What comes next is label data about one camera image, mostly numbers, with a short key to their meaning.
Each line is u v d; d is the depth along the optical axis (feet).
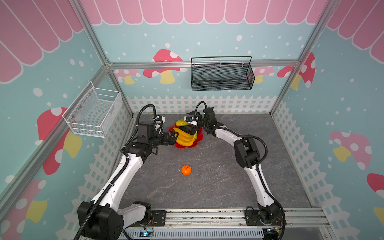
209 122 2.75
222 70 3.09
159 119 2.28
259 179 2.12
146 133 1.88
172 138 2.29
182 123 3.46
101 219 1.24
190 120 2.80
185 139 3.29
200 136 3.37
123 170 1.53
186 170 2.86
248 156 2.08
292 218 2.48
